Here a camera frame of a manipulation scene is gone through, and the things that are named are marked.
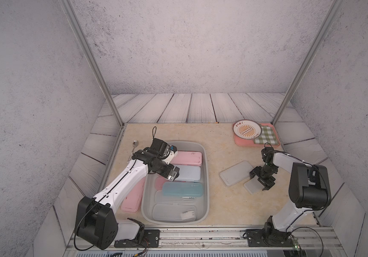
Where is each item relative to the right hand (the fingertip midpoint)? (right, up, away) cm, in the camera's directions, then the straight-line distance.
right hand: (257, 181), depth 91 cm
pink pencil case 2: (-55, 0, -2) cm, 55 cm away
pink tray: (-4, +21, +20) cm, 29 cm away
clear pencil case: (-46, -12, -11) cm, 49 cm away
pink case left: (-68, -8, -8) cm, 69 cm away
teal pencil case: (-42, -3, -6) cm, 42 cm away
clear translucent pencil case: (-54, -7, -5) cm, 55 cm away
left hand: (-47, +8, -10) cm, 48 cm away
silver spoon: (-74, +20, +17) cm, 79 cm away
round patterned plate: (+3, +30, +24) cm, 38 cm away
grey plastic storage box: (-31, -9, -8) cm, 34 cm away
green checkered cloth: (+16, +25, +21) cm, 36 cm away
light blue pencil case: (-39, +5, -1) cm, 39 cm away
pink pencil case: (-39, +12, +7) cm, 41 cm away
